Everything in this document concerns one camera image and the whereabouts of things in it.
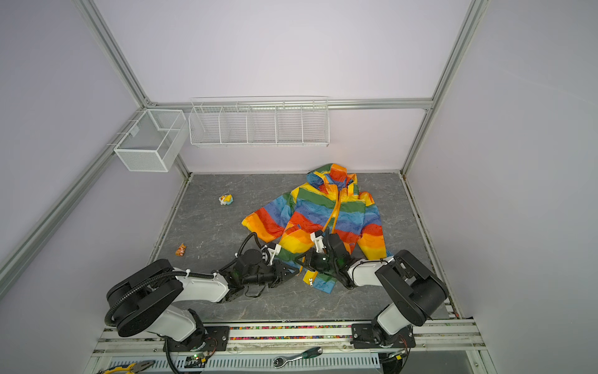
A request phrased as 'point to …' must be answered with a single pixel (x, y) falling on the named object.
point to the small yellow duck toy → (226, 199)
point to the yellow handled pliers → (129, 368)
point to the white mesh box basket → (153, 142)
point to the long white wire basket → (265, 121)
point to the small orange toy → (181, 250)
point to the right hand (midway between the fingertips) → (294, 261)
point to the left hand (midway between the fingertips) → (299, 276)
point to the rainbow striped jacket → (328, 200)
